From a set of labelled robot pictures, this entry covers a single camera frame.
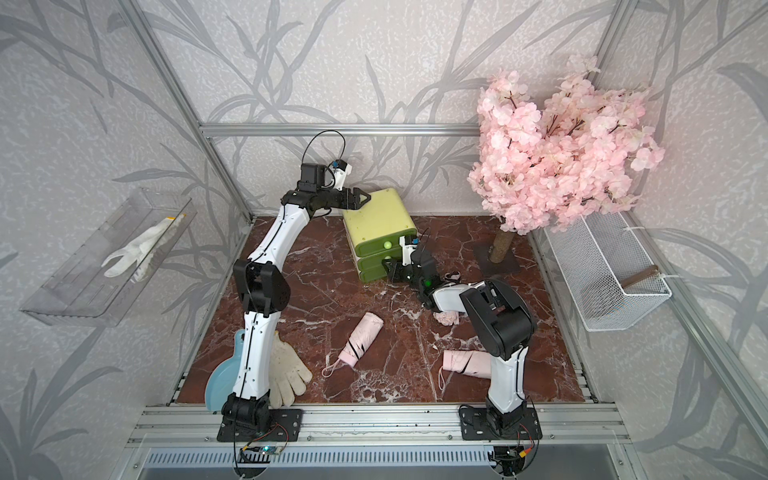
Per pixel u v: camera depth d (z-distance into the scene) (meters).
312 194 0.79
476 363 0.83
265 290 0.63
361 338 0.85
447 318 0.89
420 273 0.77
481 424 0.72
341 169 0.87
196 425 0.76
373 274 0.97
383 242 0.89
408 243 0.86
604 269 0.61
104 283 0.64
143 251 0.64
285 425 0.73
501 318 0.52
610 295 0.71
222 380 0.80
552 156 0.64
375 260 0.92
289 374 0.82
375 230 0.87
